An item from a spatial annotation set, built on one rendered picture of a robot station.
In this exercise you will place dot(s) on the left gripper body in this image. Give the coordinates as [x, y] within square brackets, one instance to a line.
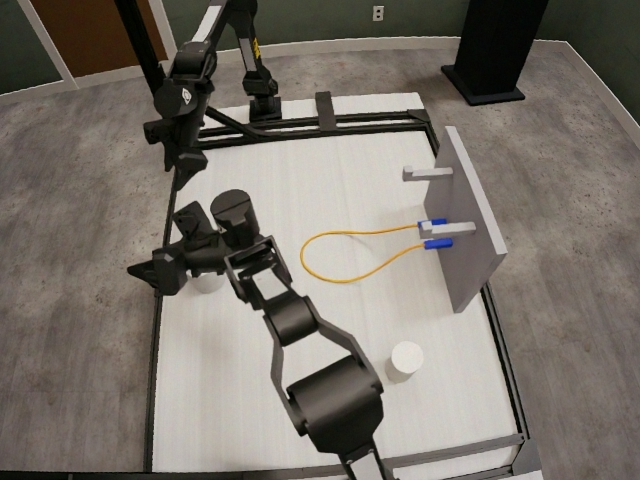
[189, 157]

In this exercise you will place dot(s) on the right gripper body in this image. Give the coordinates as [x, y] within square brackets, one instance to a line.
[171, 265]

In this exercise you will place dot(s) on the yellow cable with blue plug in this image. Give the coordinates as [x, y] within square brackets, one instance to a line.
[356, 232]

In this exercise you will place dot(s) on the white cylinder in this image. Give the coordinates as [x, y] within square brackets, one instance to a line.
[405, 359]

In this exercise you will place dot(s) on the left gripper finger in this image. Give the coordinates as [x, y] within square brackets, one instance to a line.
[182, 177]
[168, 154]

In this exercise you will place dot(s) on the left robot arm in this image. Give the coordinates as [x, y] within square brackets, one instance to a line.
[196, 62]

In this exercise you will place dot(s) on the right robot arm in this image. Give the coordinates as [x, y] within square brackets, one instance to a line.
[339, 406]

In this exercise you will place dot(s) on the white mug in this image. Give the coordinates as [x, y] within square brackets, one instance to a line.
[207, 282]

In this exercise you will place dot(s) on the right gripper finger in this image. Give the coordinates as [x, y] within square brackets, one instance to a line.
[145, 271]
[177, 244]

